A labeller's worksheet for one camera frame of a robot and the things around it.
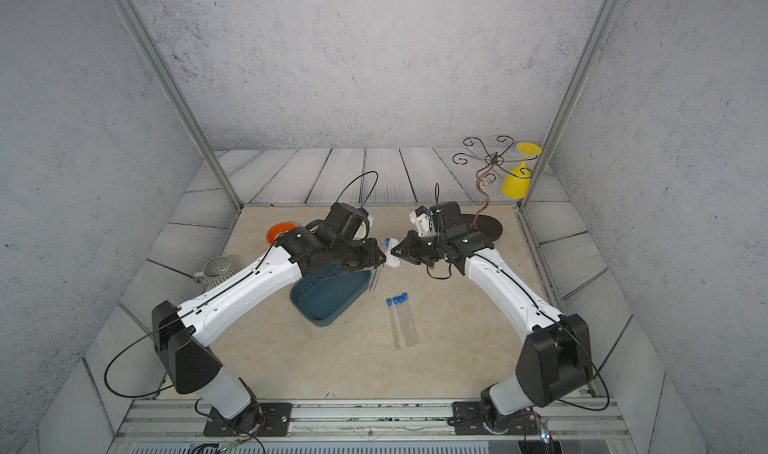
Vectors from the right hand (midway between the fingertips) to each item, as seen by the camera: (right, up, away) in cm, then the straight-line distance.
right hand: (392, 251), depth 77 cm
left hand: (0, -2, -3) cm, 4 cm away
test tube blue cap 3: (+1, -17, +16) cm, 24 cm away
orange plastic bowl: (-41, +5, +31) cm, 52 cm away
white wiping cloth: (0, -2, 0) cm, 2 cm away
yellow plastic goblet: (+40, +20, +21) cm, 50 cm away
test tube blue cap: (-2, 0, 0) cm, 2 cm away
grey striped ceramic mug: (-58, -8, +22) cm, 62 cm away
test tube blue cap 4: (+5, -23, +10) cm, 26 cm away
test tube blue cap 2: (-1, -17, +16) cm, 24 cm away
